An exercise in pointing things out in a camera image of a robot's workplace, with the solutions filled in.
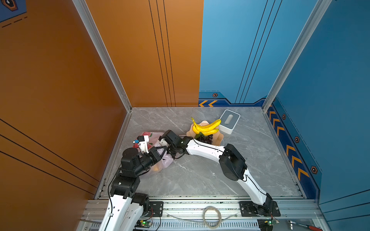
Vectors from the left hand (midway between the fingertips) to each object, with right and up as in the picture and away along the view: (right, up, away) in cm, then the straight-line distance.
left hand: (168, 146), depth 70 cm
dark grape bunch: (+22, 0, +25) cm, 33 cm away
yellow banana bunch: (+23, +6, +27) cm, 36 cm away
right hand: (-9, -10, +12) cm, 18 cm away
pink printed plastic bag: (-10, +1, +13) cm, 17 cm away
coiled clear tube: (+17, -37, 0) cm, 41 cm away
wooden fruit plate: (+30, +1, +29) cm, 42 cm away
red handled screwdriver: (+71, -39, -1) cm, 81 cm away
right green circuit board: (+48, -39, +1) cm, 62 cm away
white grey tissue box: (+41, +13, +39) cm, 58 cm away
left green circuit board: (-12, -39, +1) cm, 41 cm away
